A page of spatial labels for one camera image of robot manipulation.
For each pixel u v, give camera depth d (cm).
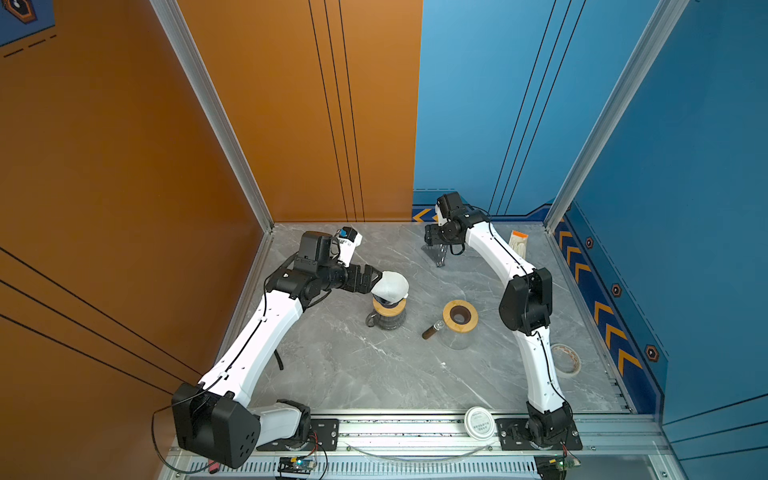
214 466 68
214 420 38
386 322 88
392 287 86
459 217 74
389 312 85
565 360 85
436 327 83
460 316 83
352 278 66
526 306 59
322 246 59
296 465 71
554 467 70
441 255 105
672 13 69
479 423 70
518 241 100
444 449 72
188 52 75
